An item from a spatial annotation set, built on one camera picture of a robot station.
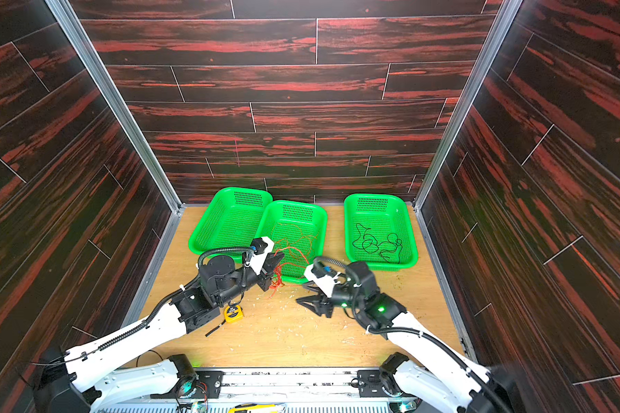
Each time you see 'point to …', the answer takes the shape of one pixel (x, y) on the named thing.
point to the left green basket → (230, 219)
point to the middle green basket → (299, 231)
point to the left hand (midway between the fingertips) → (283, 255)
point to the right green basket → (380, 231)
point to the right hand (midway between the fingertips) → (305, 286)
